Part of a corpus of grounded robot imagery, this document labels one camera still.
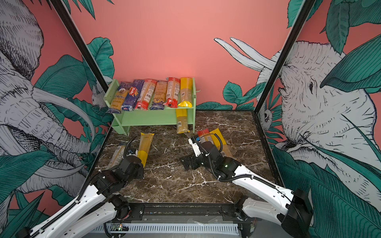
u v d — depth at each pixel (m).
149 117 0.99
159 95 0.86
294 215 0.38
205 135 1.03
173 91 0.88
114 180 0.53
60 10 0.70
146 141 0.86
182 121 0.93
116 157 0.90
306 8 0.70
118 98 0.85
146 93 0.86
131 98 0.84
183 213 0.75
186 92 0.88
